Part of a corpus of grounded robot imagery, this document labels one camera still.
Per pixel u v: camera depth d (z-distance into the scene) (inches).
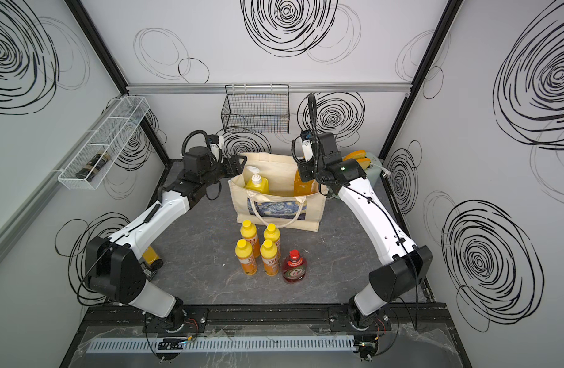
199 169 24.3
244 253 27.3
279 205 33.2
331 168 19.9
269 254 27.1
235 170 28.9
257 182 32.5
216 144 27.9
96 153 29.0
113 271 16.8
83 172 25.9
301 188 30.5
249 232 28.7
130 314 30.3
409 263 15.7
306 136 25.7
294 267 28.0
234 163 28.6
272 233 28.1
